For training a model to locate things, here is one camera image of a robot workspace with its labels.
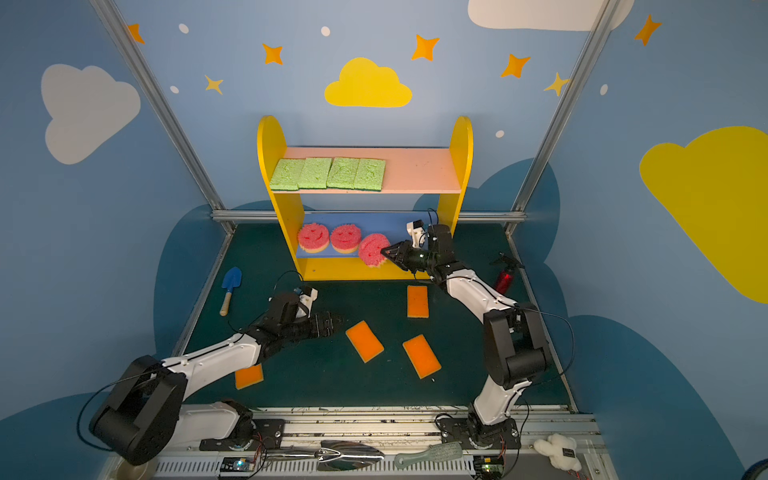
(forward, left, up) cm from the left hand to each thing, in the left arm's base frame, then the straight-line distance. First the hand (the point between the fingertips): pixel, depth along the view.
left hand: (333, 319), depth 88 cm
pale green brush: (-33, -28, -5) cm, 43 cm away
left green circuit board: (-35, +20, -8) cm, 41 cm away
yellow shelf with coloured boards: (+47, +2, +4) cm, 47 cm away
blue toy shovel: (+18, +39, -7) cm, 44 cm away
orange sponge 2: (+10, -26, -5) cm, 29 cm away
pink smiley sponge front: (+24, -3, +10) cm, 26 cm away
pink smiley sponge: (+24, +8, +10) cm, 27 cm away
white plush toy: (-32, -58, -3) cm, 67 cm away
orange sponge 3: (-9, -26, -5) cm, 28 cm away
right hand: (+15, -15, +15) cm, 26 cm away
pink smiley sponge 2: (+16, -11, +14) cm, 24 cm away
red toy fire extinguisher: (+14, -55, +2) cm, 57 cm away
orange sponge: (-4, -9, -7) cm, 12 cm away
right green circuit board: (-35, -42, -8) cm, 55 cm away
